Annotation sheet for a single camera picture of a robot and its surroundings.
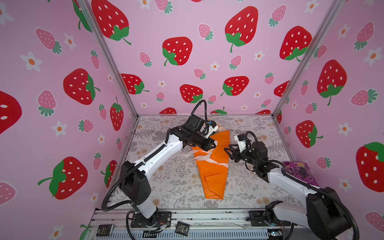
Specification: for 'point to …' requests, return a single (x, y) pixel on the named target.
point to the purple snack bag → (301, 170)
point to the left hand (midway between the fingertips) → (215, 145)
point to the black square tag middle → (182, 228)
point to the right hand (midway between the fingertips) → (226, 147)
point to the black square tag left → (104, 230)
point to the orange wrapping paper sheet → (212, 165)
